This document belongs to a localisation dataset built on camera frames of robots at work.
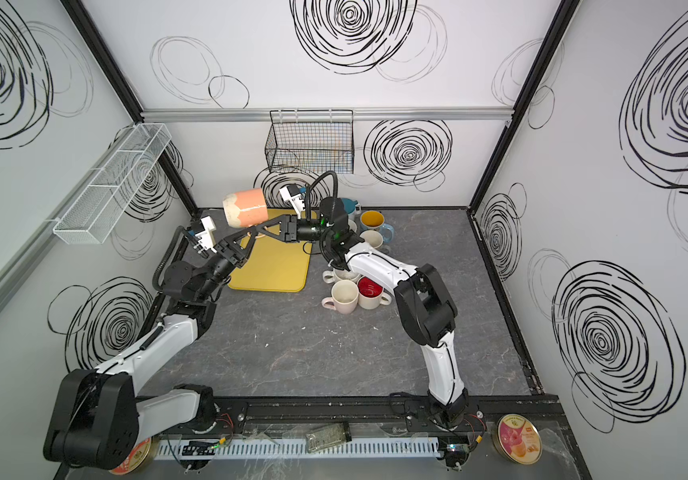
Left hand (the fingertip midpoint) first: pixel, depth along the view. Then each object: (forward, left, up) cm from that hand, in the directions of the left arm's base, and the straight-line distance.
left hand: (259, 232), depth 70 cm
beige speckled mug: (+5, -16, -26) cm, 31 cm away
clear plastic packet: (-37, -17, -29) cm, 50 cm away
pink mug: (-1, -20, -29) cm, 35 cm away
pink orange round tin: (-36, -61, -29) cm, 77 cm away
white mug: (+1, -28, -31) cm, 42 cm away
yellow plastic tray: (+11, +6, -31) cm, 34 cm away
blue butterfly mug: (+28, -29, -25) cm, 47 cm away
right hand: (+1, +1, 0) cm, 2 cm away
